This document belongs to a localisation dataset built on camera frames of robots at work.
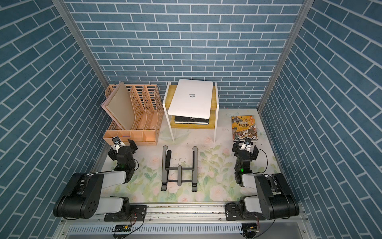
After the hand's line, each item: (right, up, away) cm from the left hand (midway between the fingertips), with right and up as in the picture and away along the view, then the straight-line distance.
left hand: (125, 142), depth 87 cm
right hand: (+74, -1, +1) cm, 74 cm away
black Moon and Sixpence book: (+39, +13, +4) cm, 41 cm away
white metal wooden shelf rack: (+52, +16, -7) cm, 55 cm away
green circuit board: (+6, -40, -15) cm, 43 cm away
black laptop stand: (+33, -18, -3) cm, 38 cm away
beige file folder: (-8, +22, +10) cm, 26 cm away
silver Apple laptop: (+41, +25, -7) cm, 48 cm away
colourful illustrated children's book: (+78, +9, +21) cm, 81 cm away
